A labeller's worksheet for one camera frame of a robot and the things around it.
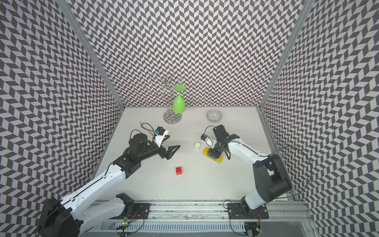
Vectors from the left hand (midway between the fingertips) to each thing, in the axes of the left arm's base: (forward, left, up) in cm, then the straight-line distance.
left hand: (173, 142), depth 76 cm
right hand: (+2, -22, -15) cm, 27 cm away
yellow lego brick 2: (-2, -26, -17) cm, 31 cm away
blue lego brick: (+2, -21, -21) cm, 30 cm away
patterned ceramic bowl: (+34, -25, -18) cm, 46 cm away
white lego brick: (+8, -12, -17) cm, 22 cm away
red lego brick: (-9, -2, -16) cm, 19 cm away
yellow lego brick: (+3, -17, -16) cm, 24 cm away
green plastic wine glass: (+25, -1, +3) cm, 25 cm away
